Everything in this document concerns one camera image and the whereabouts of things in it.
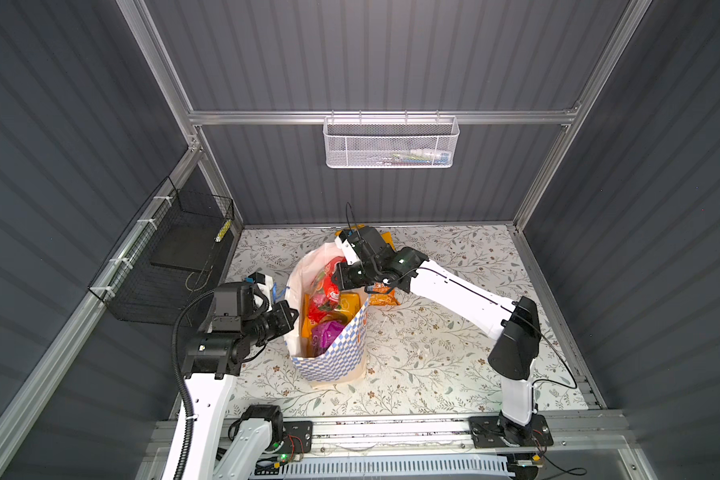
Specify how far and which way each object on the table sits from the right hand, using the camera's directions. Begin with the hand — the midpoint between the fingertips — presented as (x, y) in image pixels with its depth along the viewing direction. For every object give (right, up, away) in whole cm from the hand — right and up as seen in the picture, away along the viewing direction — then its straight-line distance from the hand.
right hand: (332, 282), depth 77 cm
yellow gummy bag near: (+17, +13, +37) cm, 43 cm away
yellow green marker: (-31, +14, +4) cm, 34 cm away
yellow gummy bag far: (+5, +18, +42) cm, 46 cm away
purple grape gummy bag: (-1, -13, -5) cm, 14 cm away
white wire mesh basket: (+19, +54, +47) cm, 74 cm away
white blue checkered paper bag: (+4, -17, -9) cm, 19 cm away
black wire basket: (-40, +8, -4) cm, 41 cm away
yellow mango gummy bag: (+4, -7, +10) cm, 13 cm away
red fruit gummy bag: (-2, -3, 0) cm, 3 cm away
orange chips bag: (+16, -7, +19) cm, 26 cm away
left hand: (-7, -7, -7) cm, 12 cm away
